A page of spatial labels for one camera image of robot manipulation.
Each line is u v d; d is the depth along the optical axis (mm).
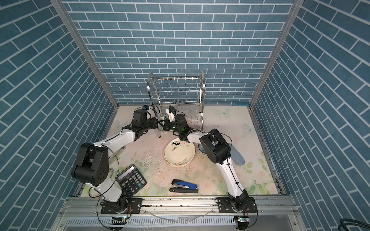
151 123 840
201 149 906
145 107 825
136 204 739
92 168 462
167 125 864
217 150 596
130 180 798
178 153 894
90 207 753
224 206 737
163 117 937
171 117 887
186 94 1180
